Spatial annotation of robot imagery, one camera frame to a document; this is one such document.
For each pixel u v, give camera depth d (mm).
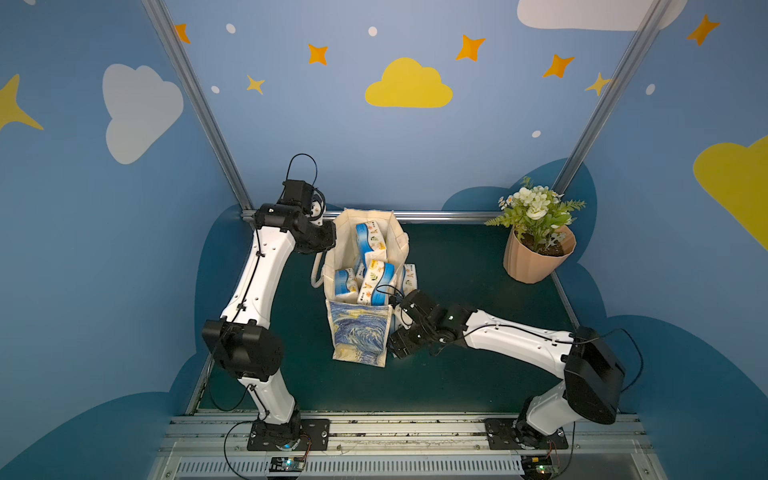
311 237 678
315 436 736
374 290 730
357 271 864
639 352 459
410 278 960
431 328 617
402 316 718
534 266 952
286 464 705
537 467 708
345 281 807
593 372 431
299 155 655
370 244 820
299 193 612
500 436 748
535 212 860
